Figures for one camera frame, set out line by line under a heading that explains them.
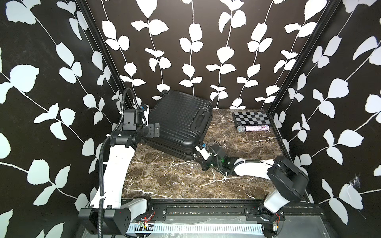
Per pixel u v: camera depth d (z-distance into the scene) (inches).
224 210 29.9
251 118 44.6
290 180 18.0
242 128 41.0
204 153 30.1
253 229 27.6
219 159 26.5
